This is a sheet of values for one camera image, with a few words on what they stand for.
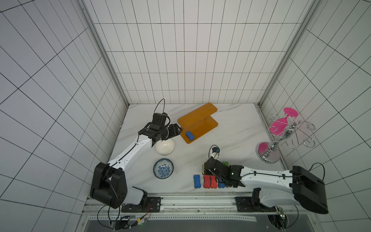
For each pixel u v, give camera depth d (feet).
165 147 2.99
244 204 2.43
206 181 2.59
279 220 2.30
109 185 1.25
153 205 2.38
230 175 1.95
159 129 2.11
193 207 2.39
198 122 3.03
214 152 2.43
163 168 2.78
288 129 2.33
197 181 2.63
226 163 2.83
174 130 2.42
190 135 3.21
